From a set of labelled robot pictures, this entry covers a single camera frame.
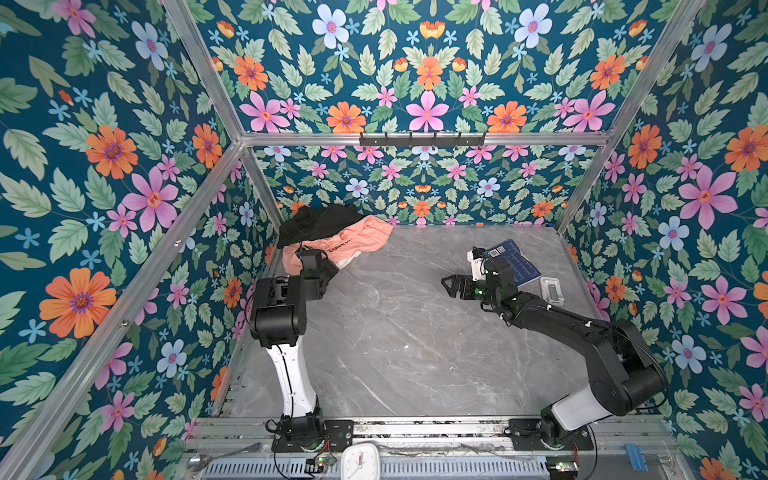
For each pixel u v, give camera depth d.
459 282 0.80
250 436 0.75
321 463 0.70
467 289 0.78
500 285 0.69
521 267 1.07
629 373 0.44
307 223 1.11
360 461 0.68
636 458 0.69
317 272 0.84
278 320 0.56
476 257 0.80
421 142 0.93
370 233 1.14
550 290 1.01
